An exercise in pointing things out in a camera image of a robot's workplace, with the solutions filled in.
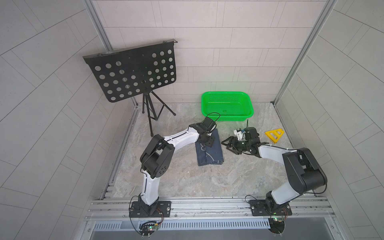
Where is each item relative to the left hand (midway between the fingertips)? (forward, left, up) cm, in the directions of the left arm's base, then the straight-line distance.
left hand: (211, 140), depth 93 cm
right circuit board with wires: (-43, -28, -3) cm, 51 cm away
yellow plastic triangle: (+5, -42, -1) cm, 42 cm away
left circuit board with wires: (-44, +30, -1) cm, 53 cm away
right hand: (-4, -7, +2) cm, 9 cm away
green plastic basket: (+31, -14, -1) cm, 34 cm away
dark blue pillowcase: (-10, +4, 0) cm, 11 cm away
